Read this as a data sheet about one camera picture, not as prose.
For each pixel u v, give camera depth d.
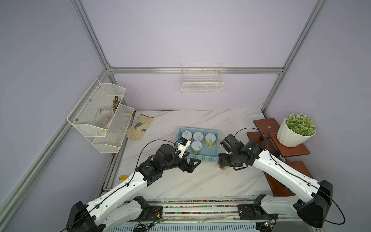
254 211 0.65
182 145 0.64
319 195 0.39
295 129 0.65
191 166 0.63
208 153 0.96
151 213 0.73
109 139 0.91
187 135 0.98
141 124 1.11
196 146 0.93
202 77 0.95
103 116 0.78
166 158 0.58
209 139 0.96
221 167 0.76
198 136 0.98
